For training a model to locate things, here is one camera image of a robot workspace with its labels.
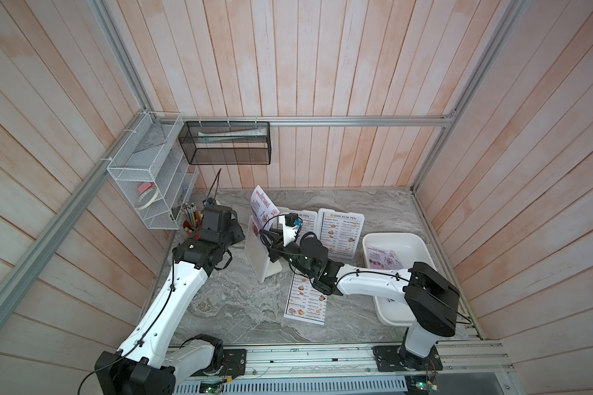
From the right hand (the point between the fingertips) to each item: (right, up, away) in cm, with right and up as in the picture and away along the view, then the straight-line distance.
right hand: (260, 231), depth 73 cm
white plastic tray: (+52, -10, +25) cm, 59 cm away
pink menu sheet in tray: (+44, -12, +19) cm, 50 cm away
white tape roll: (-39, +11, +8) cm, 41 cm away
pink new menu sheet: (+1, +6, -2) cm, 6 cm away
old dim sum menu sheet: (+14, -27, +12) cm, 33 cm away
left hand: (-9, 0, +4) cm, 10 cm away
